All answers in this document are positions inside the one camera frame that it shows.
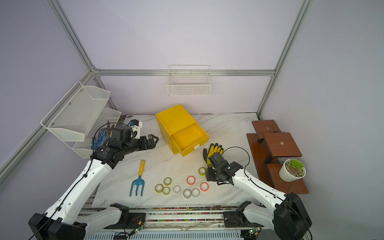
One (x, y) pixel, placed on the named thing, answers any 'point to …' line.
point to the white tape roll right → (195, 192)
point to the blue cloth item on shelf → (102, 135)
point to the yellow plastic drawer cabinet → (180, 129)
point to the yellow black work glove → (212, 150)
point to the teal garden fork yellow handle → (139, 181)
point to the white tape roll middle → (187, 193)
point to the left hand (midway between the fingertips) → (150, 142)
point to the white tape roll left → (176, 189)
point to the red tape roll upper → (191, 180)
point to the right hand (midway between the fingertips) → (210, 177)
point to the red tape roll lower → (204, 186)
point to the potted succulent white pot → (292, 170)
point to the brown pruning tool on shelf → (109, 130)
